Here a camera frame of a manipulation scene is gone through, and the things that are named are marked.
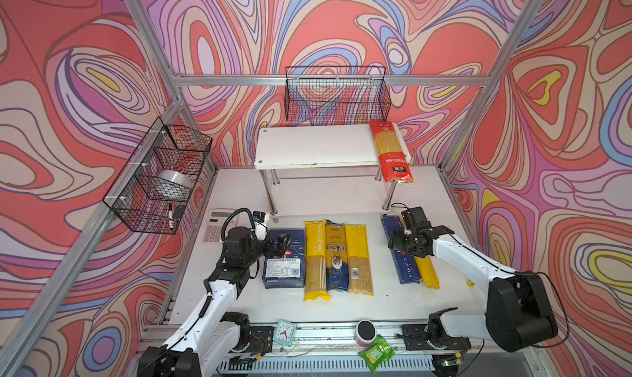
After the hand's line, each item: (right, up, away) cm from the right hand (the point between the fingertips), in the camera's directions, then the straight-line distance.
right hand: (401, 249), depth 89 cm
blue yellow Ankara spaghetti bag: (-24, -3, 0) cm, 24 cm away
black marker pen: (-74, +14, -17) cm, 78 cm away
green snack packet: (-13, -26, -18) cm, 34 cm away
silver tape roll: (-72, +23, -19) cm, 78 cm away
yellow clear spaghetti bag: (-16, -4, -2) cm, 17 cm away
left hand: (-44, +8, -6) cm, 45 cm away
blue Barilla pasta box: (-41, -5, -9) cm, 42 cm away
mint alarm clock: (-41, -22, -16) cm, 49 cm away
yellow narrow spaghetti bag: (+7, -5, -5) cm, 10 cm away
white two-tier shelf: (-30, +36, -9) cm, 48 cm away
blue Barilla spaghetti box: (0, -4, -3) cm, 5 cm away
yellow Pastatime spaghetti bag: (-31, -2, -1) cm, 32 cm away
